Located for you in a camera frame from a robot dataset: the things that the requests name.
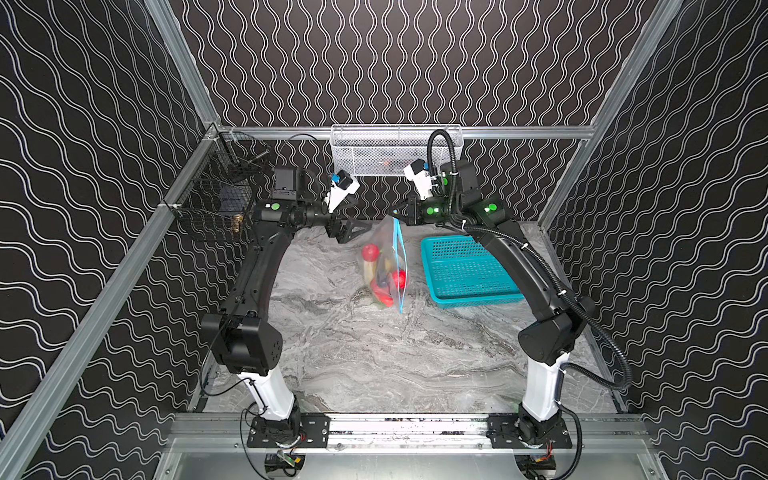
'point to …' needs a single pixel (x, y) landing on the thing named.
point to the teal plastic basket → (460, 274)
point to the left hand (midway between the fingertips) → (368, 212)
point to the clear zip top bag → (383, 267)
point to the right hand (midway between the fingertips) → (389, 212)
